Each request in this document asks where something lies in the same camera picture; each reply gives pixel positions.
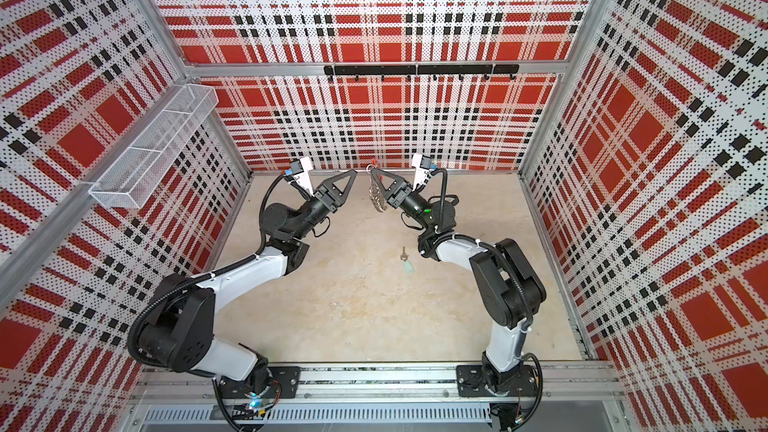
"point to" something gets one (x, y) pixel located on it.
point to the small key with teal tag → (408, 266)
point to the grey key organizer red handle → (374, 191)
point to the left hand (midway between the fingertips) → (358, 176)
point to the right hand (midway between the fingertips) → (369, 173)
